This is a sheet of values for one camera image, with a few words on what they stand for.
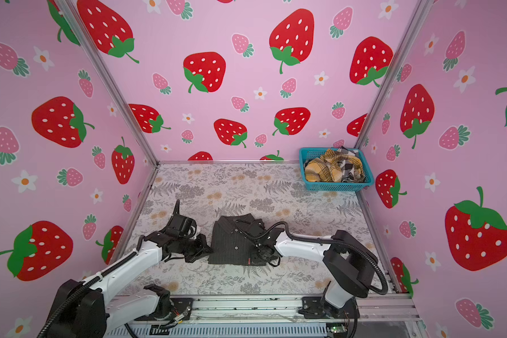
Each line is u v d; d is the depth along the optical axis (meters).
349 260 0.46
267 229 0.67
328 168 1.05
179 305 0.75
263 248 0.62
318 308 0.74
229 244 0.86
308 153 1.14
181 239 0.71
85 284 0.42
